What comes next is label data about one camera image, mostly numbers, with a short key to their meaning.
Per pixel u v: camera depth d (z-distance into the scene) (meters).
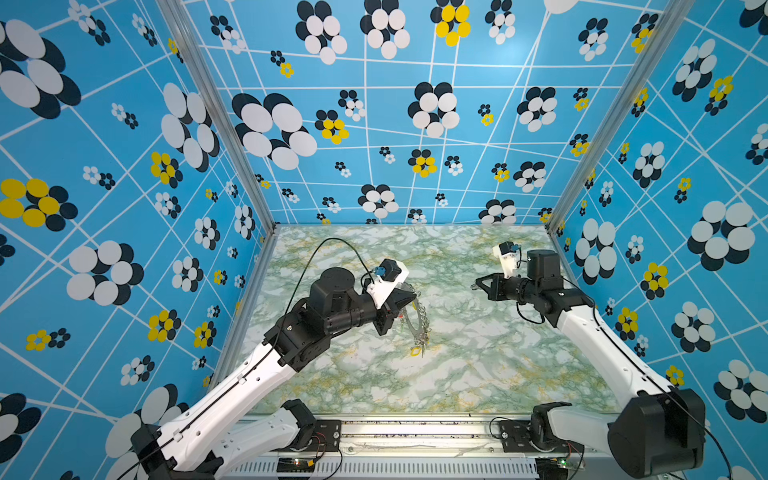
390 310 0.53
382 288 0.52
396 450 0.72
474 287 0.82
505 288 0.71
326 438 0.72
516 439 0.72
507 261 0.73
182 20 0.70
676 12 0.68
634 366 0.44
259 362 0.44
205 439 0.39
